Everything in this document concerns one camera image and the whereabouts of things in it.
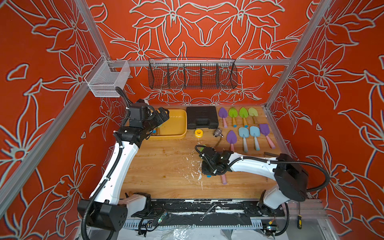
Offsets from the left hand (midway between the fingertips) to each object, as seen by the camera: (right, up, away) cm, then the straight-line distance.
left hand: (163, 112), depth 73 cm
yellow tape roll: (+19, -13, +27) cm, 36 cm away
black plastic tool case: (+22, -2, +31) cm, 38 cm away
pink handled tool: (+42, -16, +28) cm, 53 cm away
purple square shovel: (+32, -37, +7) cm, 49 cm away
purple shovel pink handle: (+40, +1, +41) cm, 57 cm away
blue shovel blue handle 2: (+59, -12, +30) cm, 68 cm away
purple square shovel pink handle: (+67, -11, +31) cm, 75 cm away
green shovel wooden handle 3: (+63, +2, +42) cm, 76 cm away
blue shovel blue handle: (+52, -13, +29) cm, 61 cm away
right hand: (+20, -32, +9) cm, 39 cm away
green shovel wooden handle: (+47, +2, +41) cm, 62 cm away
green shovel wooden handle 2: (+56, +1, +41) cm, 69 cm away
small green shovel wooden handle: (+20, -17, -4) cm, 26 cm away
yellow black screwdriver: (+66, -52, -4) cm, 84 cm away
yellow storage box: (+2, -9, +34) cm, 35 cm away
